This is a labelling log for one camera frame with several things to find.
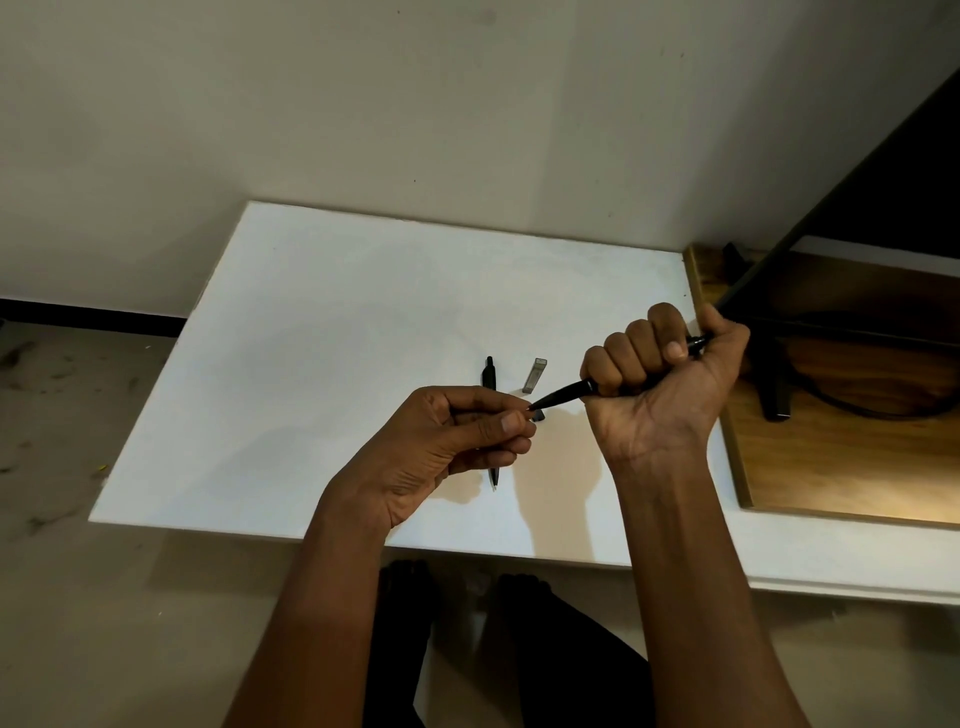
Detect person's black trousers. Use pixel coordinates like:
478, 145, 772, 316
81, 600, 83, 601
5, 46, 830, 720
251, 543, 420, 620
371, 558, 658, 728

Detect person's left hand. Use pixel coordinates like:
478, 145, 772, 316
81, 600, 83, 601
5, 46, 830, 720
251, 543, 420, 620
314, 386, 538, 535

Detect brown wooden board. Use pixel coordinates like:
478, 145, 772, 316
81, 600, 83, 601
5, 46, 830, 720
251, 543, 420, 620
683, 243, 960, 530

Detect black mechanical pencil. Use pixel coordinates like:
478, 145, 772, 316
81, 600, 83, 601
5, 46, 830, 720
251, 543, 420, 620
482, 356, 501, 493
527, 335, 712, 414

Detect black cable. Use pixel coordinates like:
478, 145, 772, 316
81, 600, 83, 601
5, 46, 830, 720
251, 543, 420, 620
787, 365, 960, 422

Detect black television foot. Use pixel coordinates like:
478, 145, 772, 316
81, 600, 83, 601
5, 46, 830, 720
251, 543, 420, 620
722, 241, 793, 424

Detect person's left forearm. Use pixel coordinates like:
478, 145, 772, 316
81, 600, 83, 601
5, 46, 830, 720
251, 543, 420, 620
224, 483, 395, 728

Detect person's right hand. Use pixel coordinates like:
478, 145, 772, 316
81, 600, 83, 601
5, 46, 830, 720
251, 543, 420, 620
579, 302, 751, 475

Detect black television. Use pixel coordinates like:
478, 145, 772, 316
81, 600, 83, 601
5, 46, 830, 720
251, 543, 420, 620
712, 68, 960, 348

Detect person's right forearm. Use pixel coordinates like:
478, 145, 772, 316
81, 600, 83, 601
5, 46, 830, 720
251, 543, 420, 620
611, 458, 811, 728

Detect black skirting board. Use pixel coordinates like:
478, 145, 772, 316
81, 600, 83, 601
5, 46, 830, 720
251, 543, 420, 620
0, 297, 187, 339

